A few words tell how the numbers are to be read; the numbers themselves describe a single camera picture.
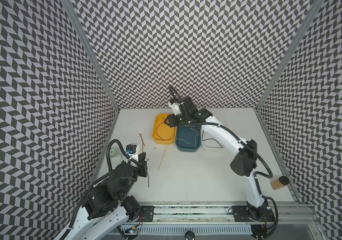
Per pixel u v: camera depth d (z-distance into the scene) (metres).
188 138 0.98
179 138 0.99
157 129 1.05
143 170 0.57
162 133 1.02
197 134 0.99
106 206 0.43
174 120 0.73
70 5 0.71
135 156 0.55
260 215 0.63
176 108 0.75
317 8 0.67
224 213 0.76
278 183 0.77
